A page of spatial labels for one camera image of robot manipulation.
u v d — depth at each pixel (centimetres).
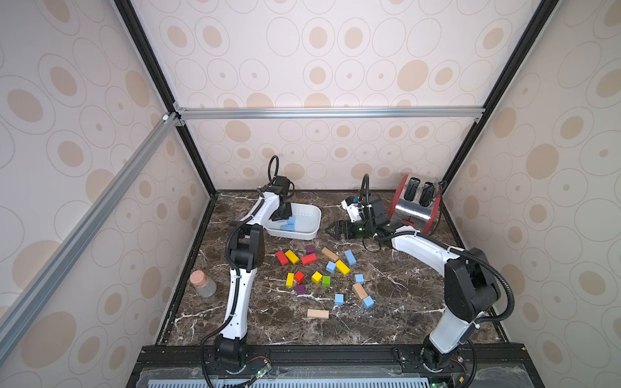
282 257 97
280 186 88
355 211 81
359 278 89
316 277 89
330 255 97
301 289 88
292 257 97
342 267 94
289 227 106
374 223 70
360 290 86
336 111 88
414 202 92
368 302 83
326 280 88
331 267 92
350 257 95
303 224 108
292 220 106
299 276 90
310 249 97
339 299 84
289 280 90
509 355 75
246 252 64
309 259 96
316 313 82
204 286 82
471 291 47
